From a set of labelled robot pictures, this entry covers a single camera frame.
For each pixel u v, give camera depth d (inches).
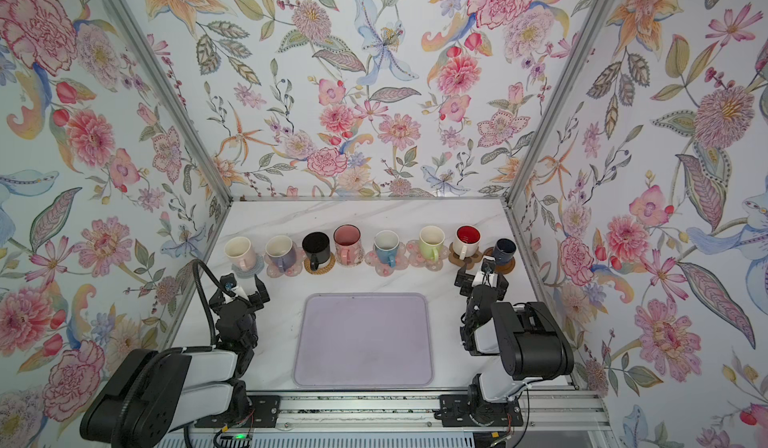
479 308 27.0
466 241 38.8
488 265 30.3
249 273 39.2
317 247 36.8
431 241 38.0
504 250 38.6
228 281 28.8
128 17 29.5
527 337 18.5
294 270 39.6
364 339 33.7
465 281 32.2
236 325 26.2
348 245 36.7
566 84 34.2
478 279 31.4
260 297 32.3
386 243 39.5
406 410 30.0
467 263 39.6
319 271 38.7
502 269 38.6
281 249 39.9
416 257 40.8
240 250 37.9
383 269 39.7
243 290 30.1
